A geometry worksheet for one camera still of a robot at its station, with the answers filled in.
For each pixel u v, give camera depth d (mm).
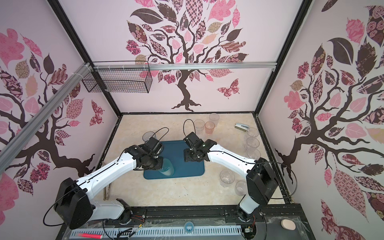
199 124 1047
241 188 817
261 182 432
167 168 776
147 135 921
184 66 928
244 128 1090
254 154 904
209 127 1075
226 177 855
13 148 507
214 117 1080
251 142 1001
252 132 1043
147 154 592
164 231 697
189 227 703
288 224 701
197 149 610
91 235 695
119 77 948
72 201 401
